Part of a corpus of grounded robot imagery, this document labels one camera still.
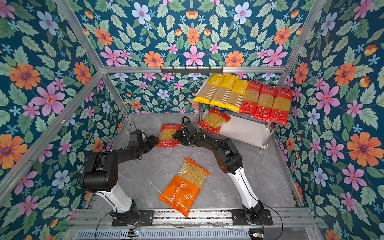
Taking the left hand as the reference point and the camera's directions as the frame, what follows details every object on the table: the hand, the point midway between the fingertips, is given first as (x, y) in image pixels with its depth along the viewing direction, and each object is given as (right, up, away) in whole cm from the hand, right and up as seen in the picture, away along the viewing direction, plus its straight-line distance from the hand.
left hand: (157, 136), depth 96 cm
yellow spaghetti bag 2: (+41, +24, -16) cm, 50 cm away
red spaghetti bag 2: (+68, +15, -25) cm, 74 cm away
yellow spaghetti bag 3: (+47, +21, -19) cm, 55 cm away
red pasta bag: (+37, +10, +5) cm, 38 cm away
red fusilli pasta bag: (+5, +4, +8) cm, 10 cm away
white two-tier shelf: (+57, +6, +9) cm, 58 cm away
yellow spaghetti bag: (+33, +25, -16) cm, 44 cm away
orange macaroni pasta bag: (+19, -29, -18) cm, 39 cm away
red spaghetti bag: (+62, +19, -22) cm, 68 cm away
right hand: (+10, 0, +2) cm, 11 cm away
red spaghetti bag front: (+55, +21, -20) cm, 62 cm away
